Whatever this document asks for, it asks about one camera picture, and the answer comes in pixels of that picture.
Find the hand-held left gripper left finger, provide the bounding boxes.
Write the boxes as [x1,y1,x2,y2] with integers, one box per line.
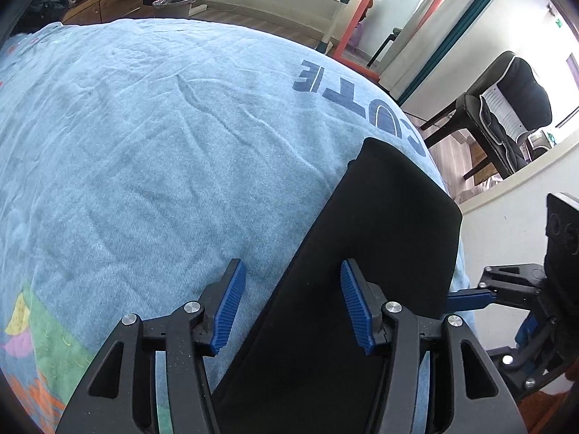
[54,259,247,434]

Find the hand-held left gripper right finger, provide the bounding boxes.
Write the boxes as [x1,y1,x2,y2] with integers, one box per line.
[339,259,530,434]

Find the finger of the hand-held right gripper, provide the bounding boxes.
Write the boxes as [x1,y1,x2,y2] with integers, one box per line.
[447,263,548,312]
[486,310,568,401]

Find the black pants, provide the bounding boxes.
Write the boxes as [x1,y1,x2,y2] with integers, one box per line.
[210,137,463,434]

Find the black office chair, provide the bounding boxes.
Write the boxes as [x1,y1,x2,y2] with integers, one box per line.
[425,51,555,182]

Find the blue printed blanket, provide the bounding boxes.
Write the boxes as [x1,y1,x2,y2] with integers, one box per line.
[0,17,476,434]

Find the white stand pole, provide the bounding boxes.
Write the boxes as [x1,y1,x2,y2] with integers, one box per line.
[317,0,365,54]

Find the grey trash bin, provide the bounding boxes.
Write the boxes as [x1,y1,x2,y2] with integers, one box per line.
[152,0,195,20]

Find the black backpack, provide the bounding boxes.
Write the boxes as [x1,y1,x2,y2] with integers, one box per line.
[22,0,73,32]

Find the orange metal frame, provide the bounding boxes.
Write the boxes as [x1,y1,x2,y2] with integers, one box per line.
[335,0,469,80]

